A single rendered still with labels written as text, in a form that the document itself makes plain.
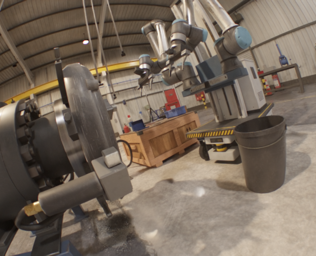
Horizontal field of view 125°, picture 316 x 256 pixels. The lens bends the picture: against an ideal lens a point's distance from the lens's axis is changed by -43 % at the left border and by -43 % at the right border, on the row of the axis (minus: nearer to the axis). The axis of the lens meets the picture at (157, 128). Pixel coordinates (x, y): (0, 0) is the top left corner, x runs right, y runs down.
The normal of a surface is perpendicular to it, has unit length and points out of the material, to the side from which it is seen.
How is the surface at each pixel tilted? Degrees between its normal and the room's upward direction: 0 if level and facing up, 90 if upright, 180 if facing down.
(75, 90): 68
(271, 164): 93
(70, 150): 103
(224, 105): 90
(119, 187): 112
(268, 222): 0
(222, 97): 90
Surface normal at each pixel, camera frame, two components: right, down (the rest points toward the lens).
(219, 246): -0.32, -0.94
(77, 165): 0.60, 0.41
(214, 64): -0.79, 0.31
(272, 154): -0.33, 0.24
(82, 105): 0.46, -0.27
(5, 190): 0.58, 0.22
